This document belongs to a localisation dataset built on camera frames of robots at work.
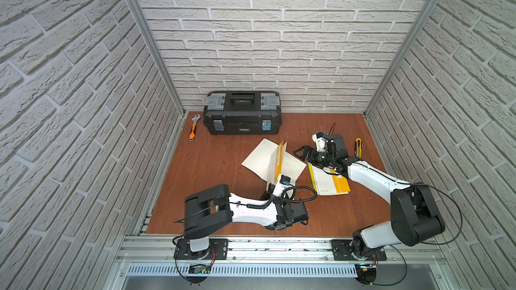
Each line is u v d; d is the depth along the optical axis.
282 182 0.71
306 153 0.78
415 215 0.44
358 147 1.03
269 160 0.97
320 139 0.82
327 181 0.90
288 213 0.64
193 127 1.10
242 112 0.98
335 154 0.69
